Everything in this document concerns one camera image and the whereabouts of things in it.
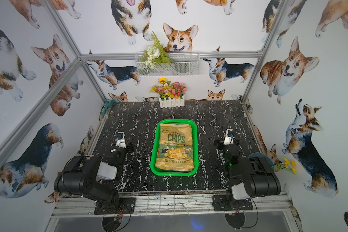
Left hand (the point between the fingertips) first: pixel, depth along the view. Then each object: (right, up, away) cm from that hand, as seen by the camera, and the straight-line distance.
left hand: (125, 134), depth 91 cm
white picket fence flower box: (+25, +22, +24) cm, 41 cm away
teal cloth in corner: (-26, +22, +30) cm, 45 cm away
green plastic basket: (+23, -18, -14) cm, 33 cm away
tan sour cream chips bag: (+32, -9, -5) cm, 33 cm away
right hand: (+64, +2, -3) cm, 65 cm away
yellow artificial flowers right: (+87, -12, -19) cm, 90 cm away
